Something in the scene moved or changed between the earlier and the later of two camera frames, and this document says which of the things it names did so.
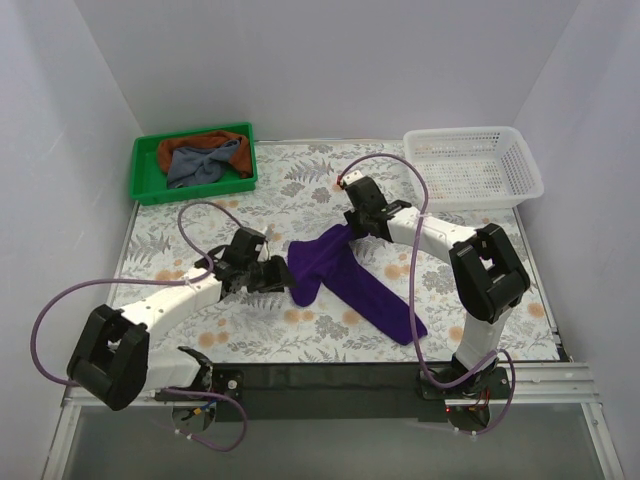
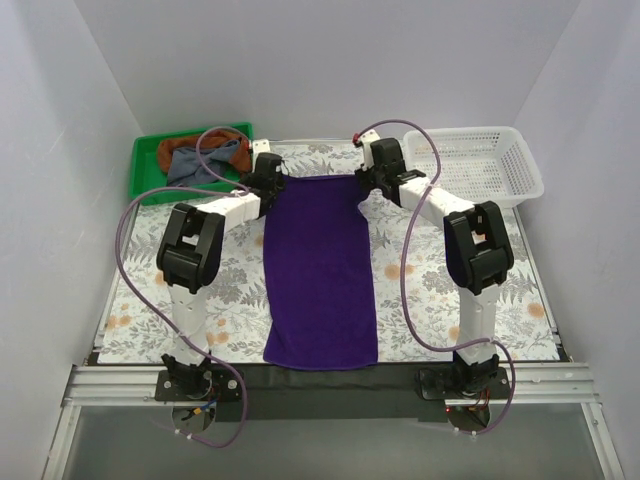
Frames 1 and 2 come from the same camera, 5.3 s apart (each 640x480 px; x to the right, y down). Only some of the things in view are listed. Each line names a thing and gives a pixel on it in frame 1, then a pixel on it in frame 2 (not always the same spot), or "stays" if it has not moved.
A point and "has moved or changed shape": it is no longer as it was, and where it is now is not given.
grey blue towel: (191, 166) stays
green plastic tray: (149, 183) stays
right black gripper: (357, 223) to (368, 179)
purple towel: (327, 259) has moved or changed shape
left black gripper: (267, 275) to (273, 187)
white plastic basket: (473, 167) stays
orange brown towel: (241, 160) stays
